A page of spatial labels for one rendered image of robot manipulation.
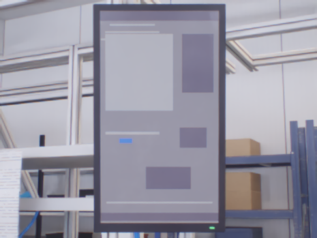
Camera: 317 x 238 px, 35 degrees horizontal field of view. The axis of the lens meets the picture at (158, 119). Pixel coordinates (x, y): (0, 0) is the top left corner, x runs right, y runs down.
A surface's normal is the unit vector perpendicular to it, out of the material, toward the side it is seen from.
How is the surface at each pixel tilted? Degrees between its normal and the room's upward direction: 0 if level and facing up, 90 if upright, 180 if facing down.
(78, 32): 90
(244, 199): 90
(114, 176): 101
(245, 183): 90
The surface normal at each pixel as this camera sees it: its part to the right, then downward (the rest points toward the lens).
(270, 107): -0.43, -0.15
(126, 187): 0.00, 0.02
